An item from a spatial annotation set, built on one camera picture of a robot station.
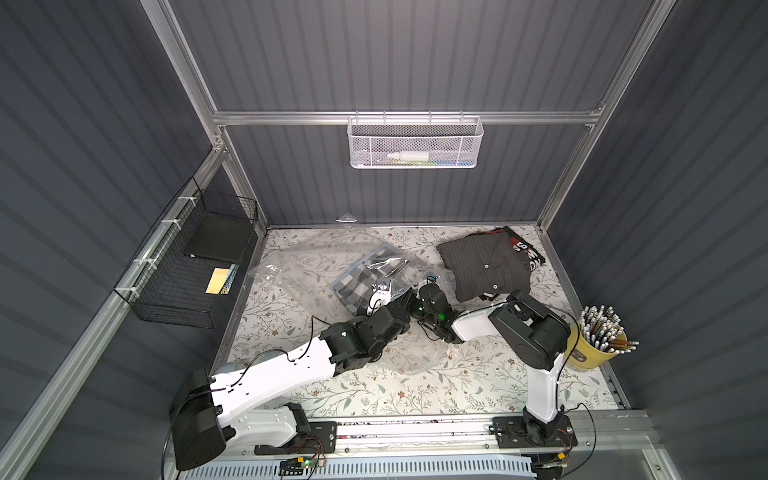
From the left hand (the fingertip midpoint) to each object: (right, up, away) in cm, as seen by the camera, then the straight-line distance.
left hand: (389, 310), depth 75 cm
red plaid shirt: (+50, +13, +27) cm, 58 cm away
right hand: (+1, 0, +18) cm, 18 cm away
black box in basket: (-44, +19, +2) cm, 48 cm away
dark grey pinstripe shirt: (+32, +11, +24) cm, 42 cm away
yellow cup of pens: (+52, -6, -3) cm, 52 cm away
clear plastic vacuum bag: (-15, +10, +33) cm, 37 cm away
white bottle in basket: (+7, +46, +20) cm, 51 cm away
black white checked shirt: (-11, +3, +21) cm, 24 cm away
